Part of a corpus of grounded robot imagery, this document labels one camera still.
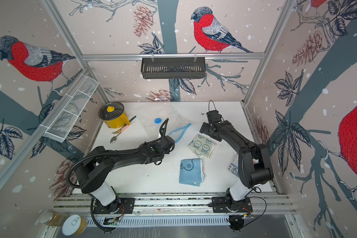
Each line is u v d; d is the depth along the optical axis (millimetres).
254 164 462
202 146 928
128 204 744
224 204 722
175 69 1047
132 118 1104
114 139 1005
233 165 838
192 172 831
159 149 685
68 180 429
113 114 1070
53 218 630
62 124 827
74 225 646
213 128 658
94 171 449
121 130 1037
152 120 1100
